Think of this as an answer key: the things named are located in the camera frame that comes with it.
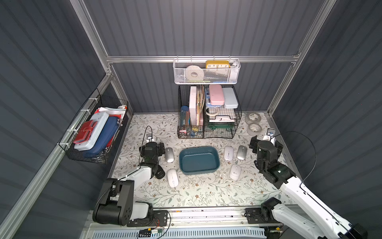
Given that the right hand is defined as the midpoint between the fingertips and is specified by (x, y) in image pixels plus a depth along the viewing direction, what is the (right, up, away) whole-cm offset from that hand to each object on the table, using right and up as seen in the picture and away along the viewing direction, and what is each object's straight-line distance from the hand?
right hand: (269, 142), depth 75 cm
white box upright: (-39, +22, +17) cm, 48 cm away
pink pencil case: (-24, +29, +23) cm, 44 cm away
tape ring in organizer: (-26, +16, +18) cm, 36 cm away
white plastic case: (-82, +12, -5) cm, 83 cm away
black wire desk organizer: (-29, +18, +20) cm, 39 cm away
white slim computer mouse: (-55, -11, +22) cm, 60 cm away
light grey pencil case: (-15, +25, +21) cm, 36 cm away
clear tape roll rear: (+8, +15, +41) cm, 44 cm away
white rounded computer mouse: (-16, -9, +19) cm, 27 cm away
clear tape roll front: (+6, +6, +34) cm, 35 cm away
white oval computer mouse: (-14, -19, +12) cm, 26 cm away
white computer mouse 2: (-7, -10, +23) cm, 26 cm away
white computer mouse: (-51, -22, +10) cm, 56 cm away
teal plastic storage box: (-37, -14, +21) cm, 44 cm away
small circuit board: (-62, -44, -3) cm, 76 cm away
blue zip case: (-78, +9, -4) cm, 78 cm away
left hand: (-64, -3, +15) cm, 66 cm away
